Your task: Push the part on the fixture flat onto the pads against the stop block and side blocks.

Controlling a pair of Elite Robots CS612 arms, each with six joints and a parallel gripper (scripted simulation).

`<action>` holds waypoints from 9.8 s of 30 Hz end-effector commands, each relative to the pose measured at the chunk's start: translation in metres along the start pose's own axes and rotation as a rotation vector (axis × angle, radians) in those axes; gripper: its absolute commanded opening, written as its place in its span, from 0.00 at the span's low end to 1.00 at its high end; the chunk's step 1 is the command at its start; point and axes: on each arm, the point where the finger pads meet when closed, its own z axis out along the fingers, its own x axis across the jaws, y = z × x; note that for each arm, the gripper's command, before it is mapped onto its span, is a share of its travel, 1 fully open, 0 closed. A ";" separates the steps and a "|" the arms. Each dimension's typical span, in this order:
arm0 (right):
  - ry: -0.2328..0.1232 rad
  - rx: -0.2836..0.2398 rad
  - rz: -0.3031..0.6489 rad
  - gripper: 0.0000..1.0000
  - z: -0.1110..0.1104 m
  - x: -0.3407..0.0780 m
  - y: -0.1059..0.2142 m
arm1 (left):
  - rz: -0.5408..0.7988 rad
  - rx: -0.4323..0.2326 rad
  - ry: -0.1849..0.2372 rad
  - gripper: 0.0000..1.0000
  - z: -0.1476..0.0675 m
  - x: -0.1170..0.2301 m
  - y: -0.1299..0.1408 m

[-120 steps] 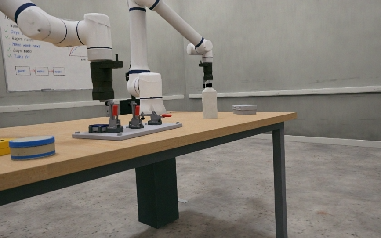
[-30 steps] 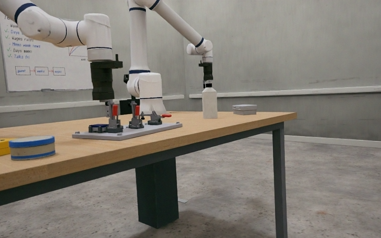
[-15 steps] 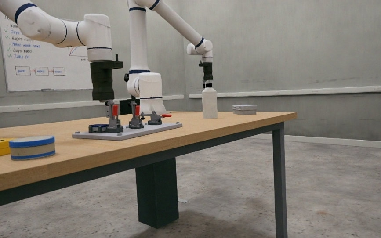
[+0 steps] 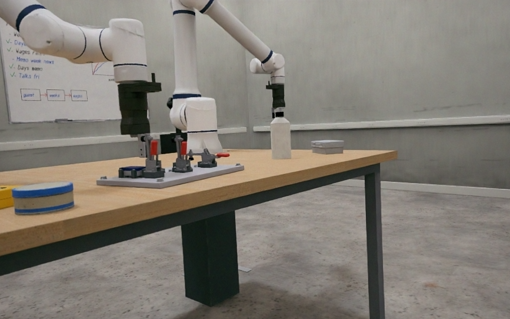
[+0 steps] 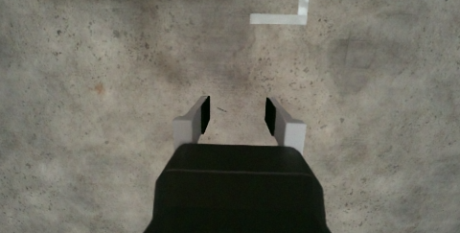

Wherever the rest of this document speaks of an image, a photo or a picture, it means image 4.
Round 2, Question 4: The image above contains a white plastic bottle with black cap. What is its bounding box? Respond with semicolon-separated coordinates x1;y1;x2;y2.
270;112;291;160

